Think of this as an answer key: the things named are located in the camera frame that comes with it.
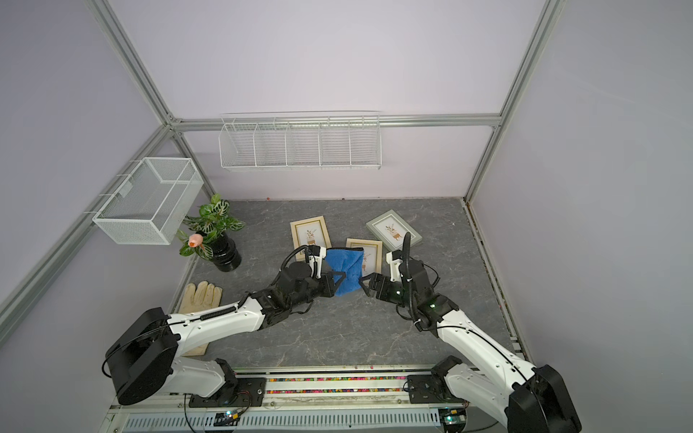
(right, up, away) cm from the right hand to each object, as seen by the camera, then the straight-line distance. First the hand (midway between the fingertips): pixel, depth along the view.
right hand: (367, 281), depth 80 cm
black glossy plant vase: (-49, +6, +14) cm, 51 cm away
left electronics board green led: (-38, -35, -8) cm, 53 cm away
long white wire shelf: (-17, +50, +22) cm, 57 cm away
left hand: (-7, +1, 0) cm, 7 cm away
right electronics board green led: (+23, -35, -9) cm, 43 cm away
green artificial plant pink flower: (-50, +15, 0) cm, 52 cm away
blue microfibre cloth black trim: (-6, +6, +1) cm, 8 cm away
